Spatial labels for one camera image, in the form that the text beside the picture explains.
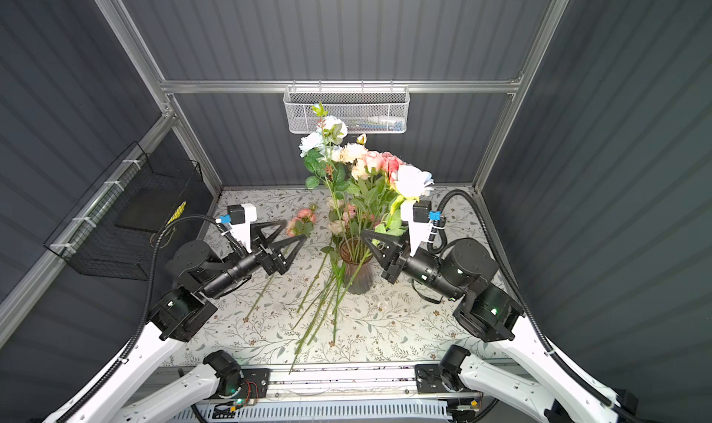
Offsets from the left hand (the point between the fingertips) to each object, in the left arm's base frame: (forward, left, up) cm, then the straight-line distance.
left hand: (295, 234), depth 58 cm
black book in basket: (+16, +44, -10) cm, 48 cm away
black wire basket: (+9, +50, -10) cm, 52 cm away
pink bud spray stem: (+3, +19, -39) cm, 43 cm away
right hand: (-5, -15, +6) cm, 17 cm away
